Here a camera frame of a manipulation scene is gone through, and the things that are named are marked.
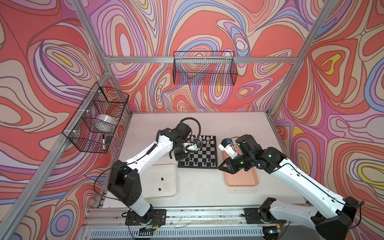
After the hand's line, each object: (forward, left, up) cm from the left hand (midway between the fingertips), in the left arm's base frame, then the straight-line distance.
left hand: (184, 153), depth 83 cm
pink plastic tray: (-10, -34, -12) cm, 37 cm away
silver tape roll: (+9, +38, +20) cm, 44 cm away
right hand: (-13, -19, +6) cm, 24 cm away
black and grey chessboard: (+2, -14, -11) cm, 17 cm away
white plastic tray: (-11, +15, -13) cm, 22 cm away
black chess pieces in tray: (-16, +14, -12) cm, 24 cm away
